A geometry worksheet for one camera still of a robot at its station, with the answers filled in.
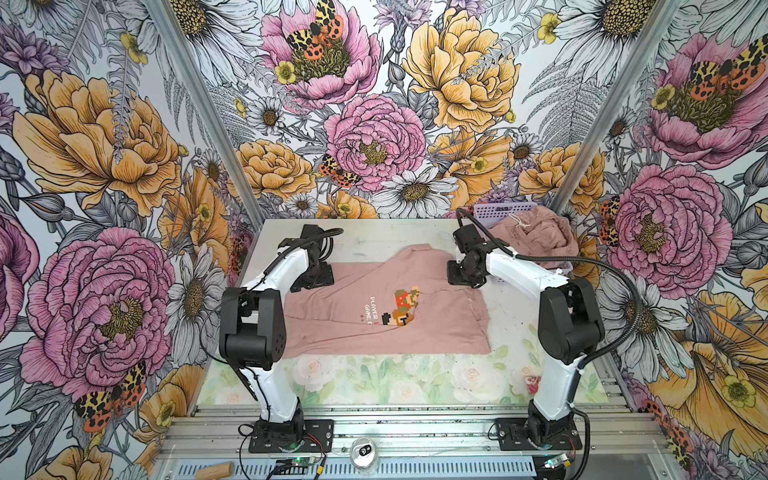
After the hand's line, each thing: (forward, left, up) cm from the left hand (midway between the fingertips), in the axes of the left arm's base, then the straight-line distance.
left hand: (313, 291), depth 93 cm
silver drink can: (-42, -18, +7) cm, 47 cm away
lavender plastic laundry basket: (+37, -65, -3) cm, 75 cm away
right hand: (+1, -44, 0) cm, 44 cm away
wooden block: (-44, +17, -5) cm, 47 cm away
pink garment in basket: (+26, -78, -1) cm, 83 cm away
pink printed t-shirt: (0, -28, -8) cm, 29 cm away
